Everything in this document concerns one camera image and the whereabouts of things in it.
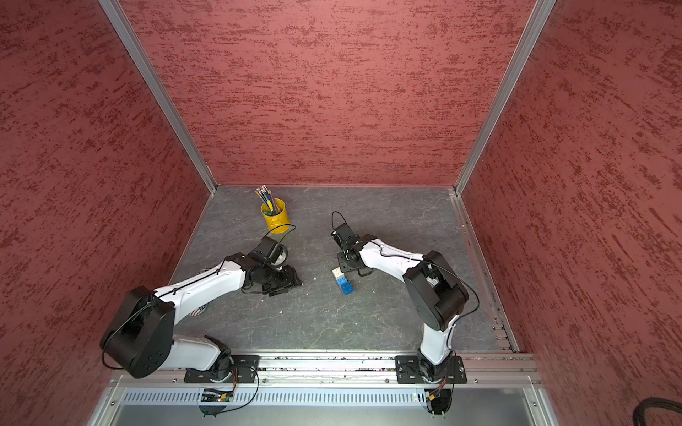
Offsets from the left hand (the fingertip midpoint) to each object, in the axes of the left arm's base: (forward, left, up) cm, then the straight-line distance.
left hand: (294, 290), depth 85 cm
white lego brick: (+6, -14, +1) cm, 15 cm away
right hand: (+10, -19, -2) cm, 21 cm away
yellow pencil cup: (+26, +10, +3) cm, 28 cm away
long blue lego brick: (+1, -17, +1) cm, 17 cm away
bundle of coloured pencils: (+32, +13, +10) cm, 36 cm away
